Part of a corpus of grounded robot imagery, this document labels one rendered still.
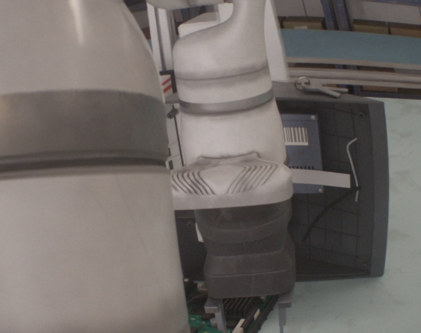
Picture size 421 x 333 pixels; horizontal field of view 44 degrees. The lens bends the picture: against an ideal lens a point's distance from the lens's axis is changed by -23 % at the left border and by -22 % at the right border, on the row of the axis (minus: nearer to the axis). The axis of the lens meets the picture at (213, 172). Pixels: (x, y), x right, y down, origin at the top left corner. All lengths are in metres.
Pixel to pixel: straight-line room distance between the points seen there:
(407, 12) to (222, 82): 4.30
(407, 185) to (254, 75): 0.47
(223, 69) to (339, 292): 0.31
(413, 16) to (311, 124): 4.13
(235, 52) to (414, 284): 0.34
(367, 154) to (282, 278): 0.16
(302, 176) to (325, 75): 1.34
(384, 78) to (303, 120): 1.35
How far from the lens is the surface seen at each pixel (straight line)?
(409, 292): 0.62
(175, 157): 0.65
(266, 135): 0.45
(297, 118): 0.60
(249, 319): 0.59
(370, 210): 0.62
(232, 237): 0.47
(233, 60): 0.43
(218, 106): 0.44
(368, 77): 1.94
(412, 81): 1.95
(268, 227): 0.47
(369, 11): 4.68
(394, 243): 0.72
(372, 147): 0.59
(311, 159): 0.62
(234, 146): 0.44
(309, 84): 0.60
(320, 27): 4.25
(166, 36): 1.31
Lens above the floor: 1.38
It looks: 23 degrees down
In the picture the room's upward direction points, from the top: 9 degrees counter-clockwise
